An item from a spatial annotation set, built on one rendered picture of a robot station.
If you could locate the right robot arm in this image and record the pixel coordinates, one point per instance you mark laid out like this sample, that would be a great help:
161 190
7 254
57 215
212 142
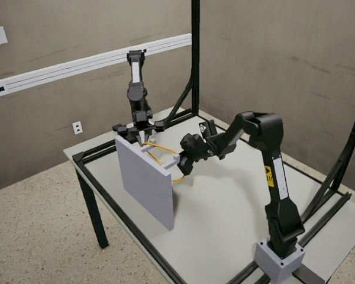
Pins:
137 92

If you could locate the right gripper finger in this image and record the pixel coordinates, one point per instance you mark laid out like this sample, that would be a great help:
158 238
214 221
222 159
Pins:
147 132
135 134

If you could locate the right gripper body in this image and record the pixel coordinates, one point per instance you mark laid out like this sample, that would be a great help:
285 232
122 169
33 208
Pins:
123 130

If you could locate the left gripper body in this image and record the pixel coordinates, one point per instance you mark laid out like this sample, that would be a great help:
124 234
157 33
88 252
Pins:
186 162

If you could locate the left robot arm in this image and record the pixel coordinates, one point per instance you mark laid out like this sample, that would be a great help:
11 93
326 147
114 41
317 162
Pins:
266 130

